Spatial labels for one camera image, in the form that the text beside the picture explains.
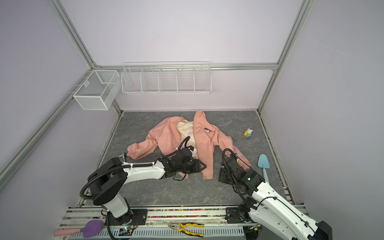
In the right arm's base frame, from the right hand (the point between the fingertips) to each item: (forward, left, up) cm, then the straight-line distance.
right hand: (224, 175), depth 78 cm
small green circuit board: (-24, +50, -11) cm, 56 cm away
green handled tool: (+16, +62, -7) cm, 64 cm away
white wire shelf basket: (+57, +32, +22) cm, 69 cm away
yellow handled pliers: (-22, +23, -8) cm, 33 cm away
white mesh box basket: (+47, +79, +20) cm, 94 cm away
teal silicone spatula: (+11, -26, -9) cm, 30 cm away
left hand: (+4, +10, -1) cm, 11 cm away
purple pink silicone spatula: (-23, +65, -8) cm, 70 cm away
